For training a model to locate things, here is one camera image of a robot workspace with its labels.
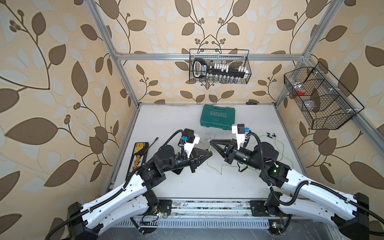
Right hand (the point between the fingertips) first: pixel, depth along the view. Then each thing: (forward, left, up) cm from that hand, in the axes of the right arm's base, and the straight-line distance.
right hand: (210, 143), depth 59 cm
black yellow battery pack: (+9, +40, -30) cm, 51 cm away
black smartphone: (+3, +18, -36) cm, 40 cm away
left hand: (-3, +1, -3) cm, 4 cm away
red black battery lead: (+22, +34, -33) cm, 53 cm away
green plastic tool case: (+39, -13, -31) cm, 51 cm away
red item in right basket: (+32, -53, -4) cm, 62 cm away
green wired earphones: (+25, -47, -35) cm, 63 cm away
